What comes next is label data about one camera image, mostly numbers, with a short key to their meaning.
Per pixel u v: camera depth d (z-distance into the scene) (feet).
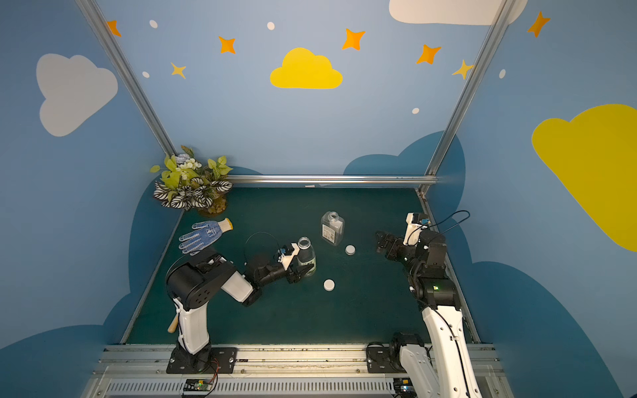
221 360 2.46
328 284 2.97
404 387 2.39
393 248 2.10
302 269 2.75
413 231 1.99
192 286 1.64
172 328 2.57
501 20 2.32
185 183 3.01
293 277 2.67
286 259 2.62
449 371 1.35
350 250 3.26
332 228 3.06
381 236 2.16
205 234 3.42
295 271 2.64
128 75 2.68
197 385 2.35
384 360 2.44
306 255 2.71
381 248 2.17
